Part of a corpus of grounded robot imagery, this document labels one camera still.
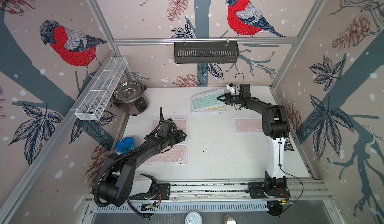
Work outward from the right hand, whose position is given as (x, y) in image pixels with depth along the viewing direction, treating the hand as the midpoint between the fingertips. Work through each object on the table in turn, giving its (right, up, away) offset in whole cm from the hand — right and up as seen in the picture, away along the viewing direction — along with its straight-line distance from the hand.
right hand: (219, 97), depth 101 cm
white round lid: (-17, -52, -38) cm, 67 cm away
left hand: (-22, -22, -12) cm, 34 cm away
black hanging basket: (-9, +32, +4) cm, 34 cm away
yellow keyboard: (+1, -9, +4) cm, 10 cm away
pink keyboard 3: (-27, -34, -15) cm, 46 cm away
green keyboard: (-8, -4, +2) cm, 9 cm away
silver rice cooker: (-60, +1, -1) cm, 60 cm away
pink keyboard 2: (+19, -18, -3) cm, 26 cm away
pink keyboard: (-27, -17, 0) cm, 32 cm away
